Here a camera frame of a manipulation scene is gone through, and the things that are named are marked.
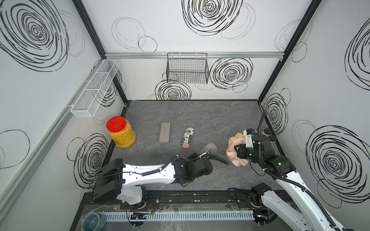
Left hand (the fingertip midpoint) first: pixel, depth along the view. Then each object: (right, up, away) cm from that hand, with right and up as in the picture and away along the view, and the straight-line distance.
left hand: (201, 160), depth 76 cm
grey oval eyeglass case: (+5, +8, 0) cm, 9 cm away
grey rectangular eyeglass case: (-23, +12, +20) cm, 33 cm away
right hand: (+18, +7, -2) cm, 20 cm away
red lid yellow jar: (-45, +15, +5) cm, 48 cm away
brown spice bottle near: (+45, +10, +10) cm, 47 cm away
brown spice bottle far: (+44, +13, +15) cm, 48 cm away
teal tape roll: (-52, -26, -9) cm, 59 cm away
